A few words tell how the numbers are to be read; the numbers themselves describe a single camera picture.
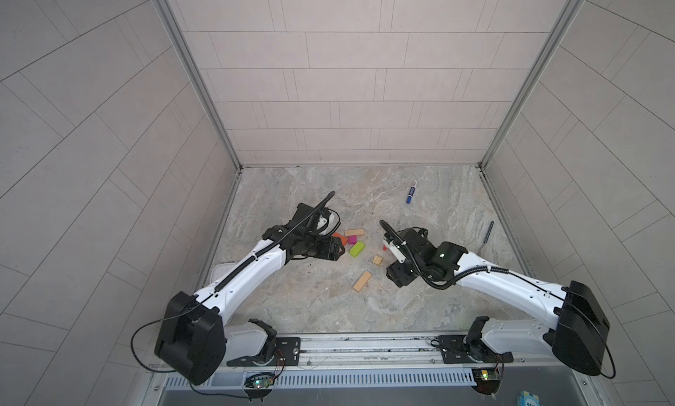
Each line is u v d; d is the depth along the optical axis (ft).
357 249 2.99
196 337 1.26
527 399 2.07
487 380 2.23
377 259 2.86
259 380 2.11
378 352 2.37
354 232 3.08
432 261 1.84
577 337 1.25
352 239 3.06
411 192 3.54
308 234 2.18
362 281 2.72
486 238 3.07
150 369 1.35
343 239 3.05
